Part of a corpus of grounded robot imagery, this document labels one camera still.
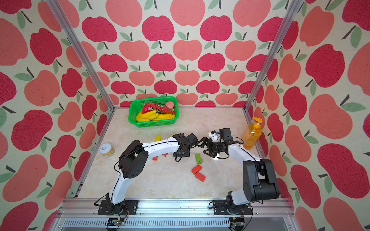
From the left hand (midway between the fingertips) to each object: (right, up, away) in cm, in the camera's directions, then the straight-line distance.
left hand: (185, 157), depth 92 cm
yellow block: (-20, +12, +9) cm, 25 cm away
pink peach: (-12, +37, +22) cm, 45 cm away
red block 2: (+9, -9, -9) cm, 15 cm away
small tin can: (-51, +5, -2) cm, 51 cm away
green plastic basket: (-40, +36, +21) cm, 57 cm away
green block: (+8, 0, -2) cm, 9 cm away
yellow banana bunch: (-29, +28, +14) cm, 42 cm away
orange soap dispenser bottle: (+40, +16, -7) cm, 44 cm away
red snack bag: (-26, +35, +16) cm, 46 cm away
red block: (+6, -6, -6) cm, 11 cm away
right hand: (+9, +6, -5) cm, 12 cm away
